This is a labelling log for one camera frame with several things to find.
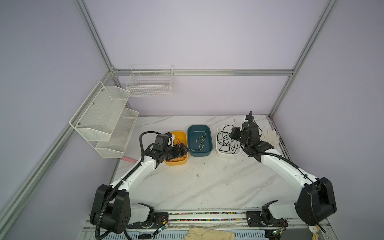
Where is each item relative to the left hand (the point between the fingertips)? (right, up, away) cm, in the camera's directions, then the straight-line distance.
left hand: (182, 152), depth 84 cm
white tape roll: (+64, -35, -14) cm, 75 cm away
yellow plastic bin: (-4, +7, +22) cm, 24 cm away
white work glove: (+63, +7, +24) cm, 67 cm away
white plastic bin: (+24, +14, +20) cm, 34 cm away
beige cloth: (+10, -37, -14) cm, 41 cm away
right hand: (+27, +14, -1) cm, 31 cm away
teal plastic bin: (+10, +6, +14) cm, 19 cm away
